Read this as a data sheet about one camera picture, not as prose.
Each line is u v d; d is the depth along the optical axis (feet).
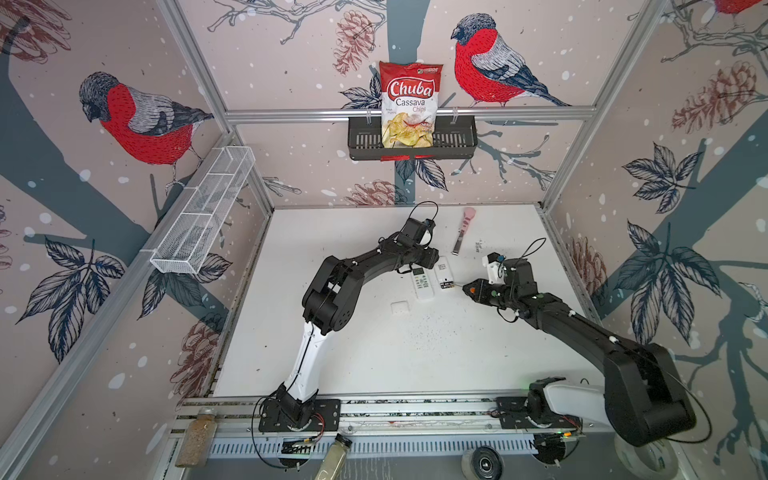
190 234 2.39
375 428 2.37
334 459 2.13
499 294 2.44
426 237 2.80
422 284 3.19
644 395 1.35
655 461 2.21
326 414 2.40
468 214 3.87
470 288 2.79
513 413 2.41
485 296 2.55
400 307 3.02
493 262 2.65
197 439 2.20
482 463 1.93
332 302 1.84
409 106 2.74
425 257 2.95
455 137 3.11
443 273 3.30
